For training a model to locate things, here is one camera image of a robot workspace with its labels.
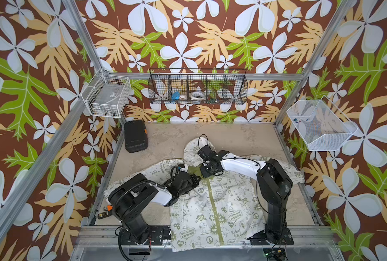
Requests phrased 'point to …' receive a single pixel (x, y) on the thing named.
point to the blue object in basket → (175, 95)
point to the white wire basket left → (106, 95)
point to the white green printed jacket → (218, 201)
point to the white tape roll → (198, 95)
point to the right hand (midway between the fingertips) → (204, 171)
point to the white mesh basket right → (321, 124)
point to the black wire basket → (197, 86)
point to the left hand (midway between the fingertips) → (203, 175)
